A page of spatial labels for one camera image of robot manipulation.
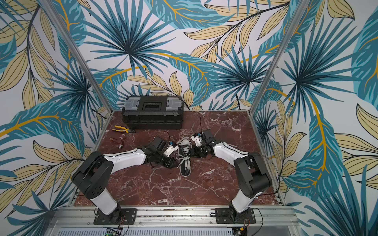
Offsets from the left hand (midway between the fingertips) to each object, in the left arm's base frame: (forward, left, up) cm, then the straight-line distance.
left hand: (175, 165), depth 87 cm
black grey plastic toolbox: (+30, +16, +13) cm, 36 cm away
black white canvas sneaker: (+16, -5, 0) cm, 17 cm away
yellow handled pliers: (+27, +37, -3) cm, 46 cm away
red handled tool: (+17, +39, -3) cm, 43 cm away
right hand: (+6, -8, +3) cm, 10 cm away
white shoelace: (+10, -6, 0) cm, 12 cm away
